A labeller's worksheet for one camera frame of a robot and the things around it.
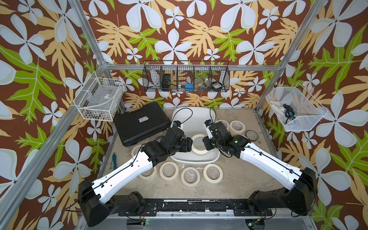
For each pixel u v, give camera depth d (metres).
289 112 0.81
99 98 0.78
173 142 0.54
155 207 0.74
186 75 0.97
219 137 0.59
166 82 0.99
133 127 1.01
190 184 0.80
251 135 1.04
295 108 0.83
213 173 0.86
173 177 0.82
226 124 1.07
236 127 1.08
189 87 0.95
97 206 0.37
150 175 0.83
